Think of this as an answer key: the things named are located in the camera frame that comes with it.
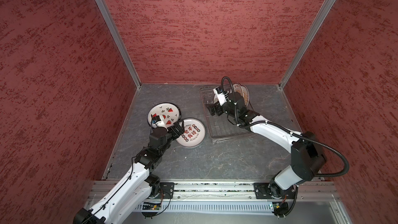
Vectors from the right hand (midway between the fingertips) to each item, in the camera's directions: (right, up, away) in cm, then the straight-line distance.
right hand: (211, 103), depth 84 cm
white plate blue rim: (-10, -20, +9) cm, 24 cm away
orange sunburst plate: (+18, +10, +16) cm, 26 cm away
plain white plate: (-26, -7, +17) cm, 32 cm away
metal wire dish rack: (+8, -16, +14) cm, 22 cm away
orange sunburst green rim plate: (+23, +5, +13) cm, 27 cm away
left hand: (-18, -12, -3) cm, 22 cm away
